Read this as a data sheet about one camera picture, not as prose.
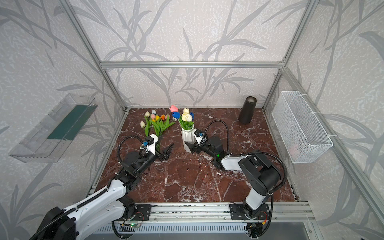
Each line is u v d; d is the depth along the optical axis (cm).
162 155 68
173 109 72
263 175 47
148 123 109
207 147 76
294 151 73
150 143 63
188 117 69
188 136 81
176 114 68
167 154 69
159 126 106
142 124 108
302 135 61
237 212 74
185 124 77
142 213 72
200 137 73
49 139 64
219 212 75
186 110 77
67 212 42
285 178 46
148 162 66
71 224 41
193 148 76
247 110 105
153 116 109
